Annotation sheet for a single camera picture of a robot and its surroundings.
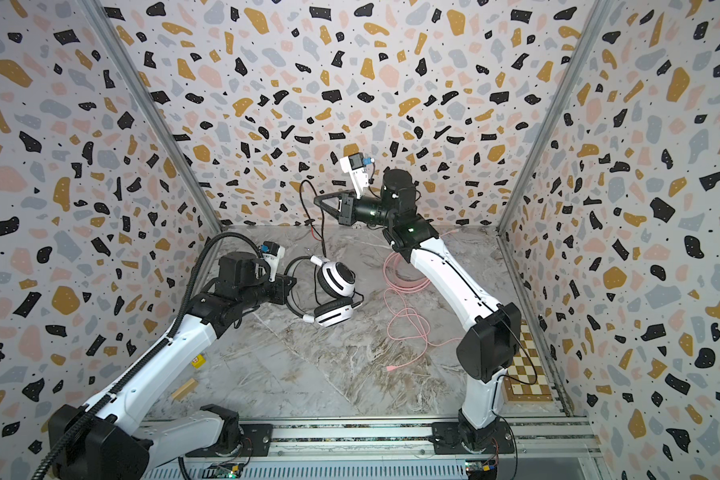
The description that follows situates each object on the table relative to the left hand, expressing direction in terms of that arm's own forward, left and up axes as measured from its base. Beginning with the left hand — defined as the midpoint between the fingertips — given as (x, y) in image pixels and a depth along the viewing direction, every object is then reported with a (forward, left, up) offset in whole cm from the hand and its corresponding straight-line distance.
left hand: (295, 275), depth 78 cm
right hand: (+4, -7, +22) cm, 24 cm away
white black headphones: (-6, -12, +6) cm, 15 cm away
